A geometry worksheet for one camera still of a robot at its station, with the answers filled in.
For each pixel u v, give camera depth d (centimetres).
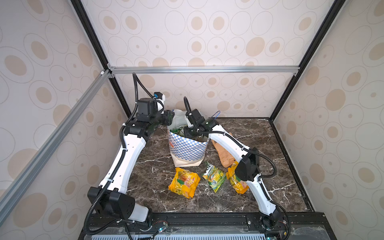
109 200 38
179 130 95
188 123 73
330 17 70
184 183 80
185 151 81
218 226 73
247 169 55
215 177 83
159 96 63
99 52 82
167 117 65
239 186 80
